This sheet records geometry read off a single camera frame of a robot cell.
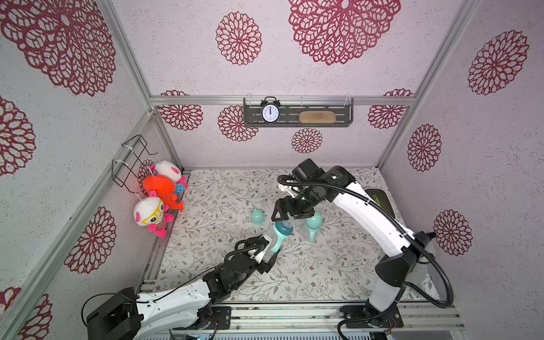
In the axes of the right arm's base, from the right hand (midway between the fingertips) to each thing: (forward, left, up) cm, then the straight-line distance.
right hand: (280, 216), depth 70 cm
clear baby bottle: (-8, +2, -2) cm, 8 cm away
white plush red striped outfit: (+5, +49, -6) cm, 49 cm away
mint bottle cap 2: (+4, -13, -10) cm, 17 cm away
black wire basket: (+14, +56, +7) cm, 58 cm away
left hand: (-3, +4, -14) cm, 15 cm away
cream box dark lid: (+26, -48, -23) cm, 59 cm away
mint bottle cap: (+14, +11, -23) cm, 29 cm away
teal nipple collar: (-4, -1, -1) cm, 4 cm away
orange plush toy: (+18, +49, -8) cm, 53 cm away
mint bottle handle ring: (-7, 0, -2) cm, 7 cm away
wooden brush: (+44, -16, +9) cm, 48 cm away
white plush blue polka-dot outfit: (+26, +48, -7) cm, 55 cm away
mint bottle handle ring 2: (+2, -13, -17) cm, 21 cm away
